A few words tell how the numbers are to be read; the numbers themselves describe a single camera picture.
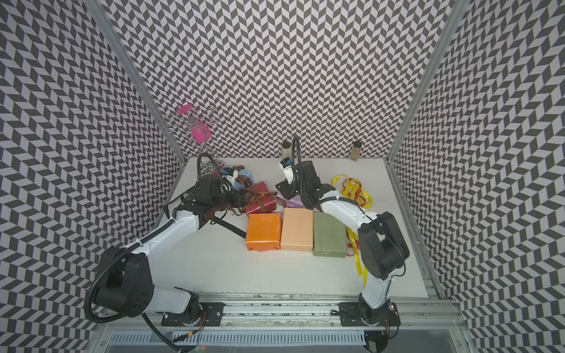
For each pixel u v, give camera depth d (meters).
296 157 0.66
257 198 0.93
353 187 1.03
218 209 0.72
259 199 0.94
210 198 0.66
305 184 0.68
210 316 0.73
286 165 0.75
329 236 0.85
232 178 0.77
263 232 0.85
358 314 0.66
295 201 1.00
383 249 0.47
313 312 0.75
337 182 1.06
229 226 0.96
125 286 0.41
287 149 1.12
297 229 0.87
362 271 0.83
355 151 1.14
